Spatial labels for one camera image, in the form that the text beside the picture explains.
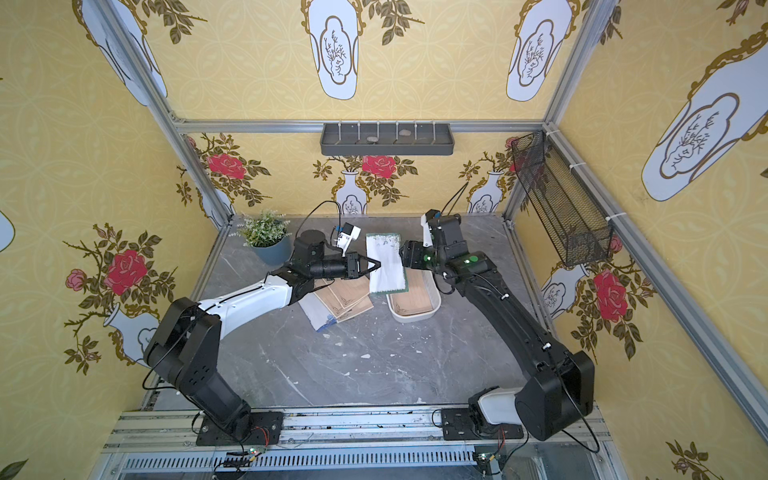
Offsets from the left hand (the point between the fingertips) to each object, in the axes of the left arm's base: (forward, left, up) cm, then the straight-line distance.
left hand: (384, 267), depth 79 cm
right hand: (+3, -6, +2) cm, 7 cm away
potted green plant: (+19, +37, -6) cm, 42 cm away
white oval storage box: (+10, -12, -19) cm, 25 cm away
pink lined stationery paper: (+2, -10, -22) cm, 24 cm away
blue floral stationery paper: (-3, +21, -21) cm, 30 cm away
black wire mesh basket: (+8, -55, +4) cm, 56 cm away
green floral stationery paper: (-1, -2, -3) cm, 4 cm away
